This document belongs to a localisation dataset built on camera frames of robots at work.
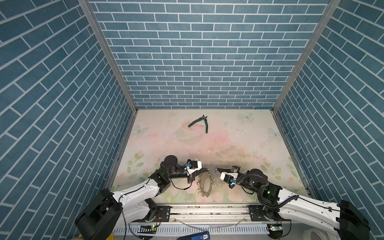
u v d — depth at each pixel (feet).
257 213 2.41
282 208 2.03
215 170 2.38
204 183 2.63
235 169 2.18
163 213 2.43
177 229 2.32
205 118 3.77
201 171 2.37
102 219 1.33
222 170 2.36
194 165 1.98
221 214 2.47
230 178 1.95
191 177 2.16
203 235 2.15
